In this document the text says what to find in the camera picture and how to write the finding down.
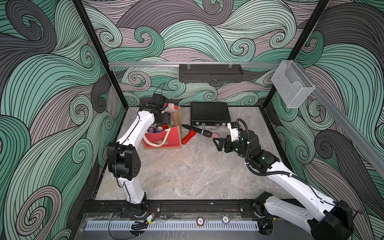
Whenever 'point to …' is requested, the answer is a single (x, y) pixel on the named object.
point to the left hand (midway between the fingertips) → (162, 117)
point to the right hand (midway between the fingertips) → (218, 138)
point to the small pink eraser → (215, 135)
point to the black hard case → (209, 113)
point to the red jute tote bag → (167, 136)
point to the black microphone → (204, 132)
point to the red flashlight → (191, 133)
